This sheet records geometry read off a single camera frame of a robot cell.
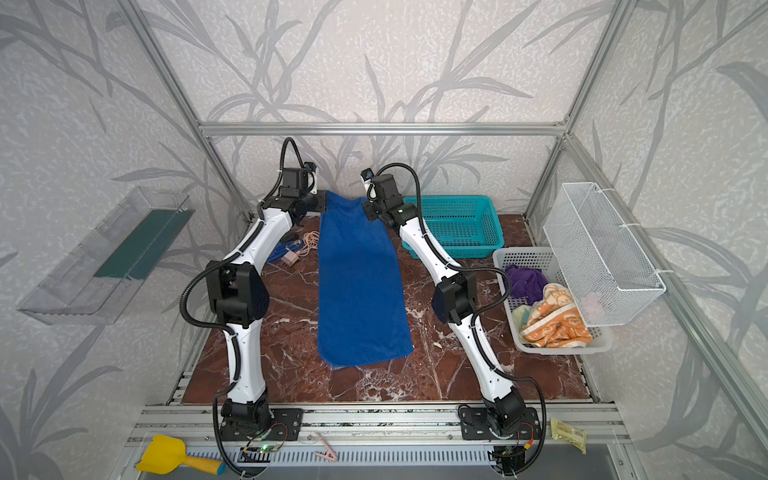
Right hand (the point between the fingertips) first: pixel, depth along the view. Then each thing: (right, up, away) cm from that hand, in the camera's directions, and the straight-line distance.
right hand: (373, 189), depth 97 cm
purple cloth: (+49, -30, -4) cm, 58 cm away
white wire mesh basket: (+53, -25, -36) cm, 69 cm away
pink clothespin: (-7, -67, -28) cm, 73 cm away
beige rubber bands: (-25, -16, +15) cm, 33 cm away
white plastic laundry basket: (+46, -39, -6) cm, 61 cm away
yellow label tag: (+49, -64, -25) cm, 84 cm away
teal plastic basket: (+36, -11, +21) cm, 43 cm away
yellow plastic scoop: (-46, -67, -28) cm, 86 cm away
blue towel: (-3, -39, -1) cm, 39 cm away
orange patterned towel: (+51, -39, -18) cm, 66 cm away
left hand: (-16, +1, 0) cm, 16 cm away
